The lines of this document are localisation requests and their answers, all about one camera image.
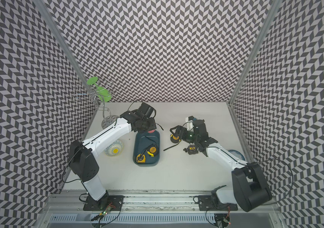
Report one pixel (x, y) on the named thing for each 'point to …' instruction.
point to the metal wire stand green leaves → (100, 96)
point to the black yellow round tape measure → (174, 139)
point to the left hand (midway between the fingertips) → (152, 128)
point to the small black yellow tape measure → (191, 149)
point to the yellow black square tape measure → (141, 158)
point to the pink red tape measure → (151, 131)
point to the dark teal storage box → (150, 138)
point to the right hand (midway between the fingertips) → (174, 134)
